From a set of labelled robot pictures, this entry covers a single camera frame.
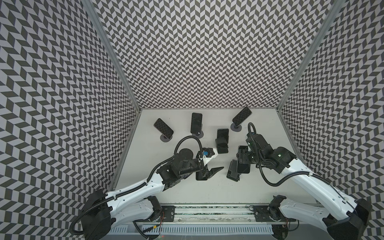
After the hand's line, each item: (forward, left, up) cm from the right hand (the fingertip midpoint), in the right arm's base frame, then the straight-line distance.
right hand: (244, 159), depth 76 cm
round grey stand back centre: (+25, +23, -13) cm, 36 cm away
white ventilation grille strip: (-28, +15, -15) cm, 35 cm away
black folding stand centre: (+15, +8, -15) cm, 22 cm away
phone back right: (+33, -6, -3) cm, 33 cm away
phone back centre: (+27, +25, -3) cm, 37 cm away
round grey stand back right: (+28, -3, -11) cm, 30 cm away
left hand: (-3, +14, +7) cm, 16 cm away
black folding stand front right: (-4, +5, -7) cm, 10 cm away
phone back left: (+29, +48, -9) cm, 57 cm away
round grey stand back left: (+23, +47, -13) cm, 54 cm away
